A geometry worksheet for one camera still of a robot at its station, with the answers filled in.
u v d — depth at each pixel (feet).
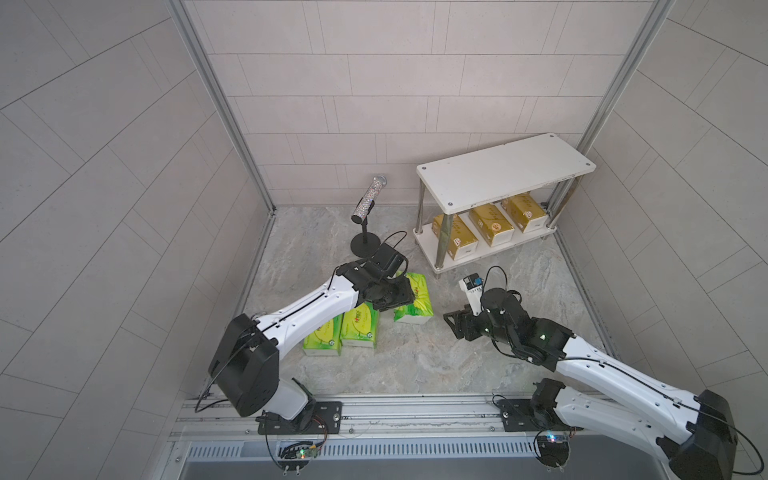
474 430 2.32
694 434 1.28
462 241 2.99
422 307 2.52
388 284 2.20
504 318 1.82
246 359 1.34
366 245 3.37
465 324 2.13
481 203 2.43
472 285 2.16
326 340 2.53
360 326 2.64
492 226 3.08
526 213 3.22
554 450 2.23
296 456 2.14
